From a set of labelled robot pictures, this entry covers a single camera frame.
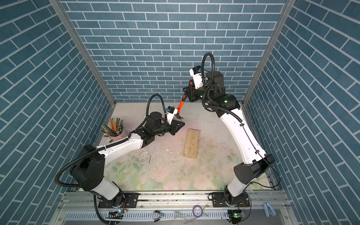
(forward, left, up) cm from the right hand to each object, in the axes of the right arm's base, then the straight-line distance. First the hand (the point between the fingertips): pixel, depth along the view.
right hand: (187, 88), depth 67 cm
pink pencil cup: (-8, +41, -34) cm, 54 cm away
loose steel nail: (-17, +22, -44) cm, 52 cm away
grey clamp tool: (-40, -46, -43) cm, 74 cm away
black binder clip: (-48, +11, -44) cm, 65 cm away
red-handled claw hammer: (-2, +3, -11) cm, 12 cm away
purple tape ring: (-44, -7, -43) cm, 62 cm away
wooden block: (-8, -4, -40) cm, 40 cm away
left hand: (-6, -1, -21) cm, 22 cm away
